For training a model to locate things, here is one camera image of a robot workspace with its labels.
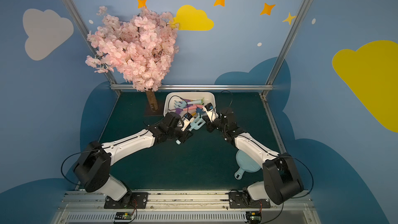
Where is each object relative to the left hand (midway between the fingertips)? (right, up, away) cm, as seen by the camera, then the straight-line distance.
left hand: (192, 130), depth 86 cm
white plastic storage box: (+12, +21, +29) cm, 37 cm away
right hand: (+8, +9, 0) cm, 12 cm away
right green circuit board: (+31, -40, -13) cm, 52 cm away
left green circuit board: (-31, -38, -14) cm, 51 cm away
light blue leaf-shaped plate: (+31, -19, +1) cm, 37 cm away
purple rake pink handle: (-11, +11, +25) cm, 30 cm away
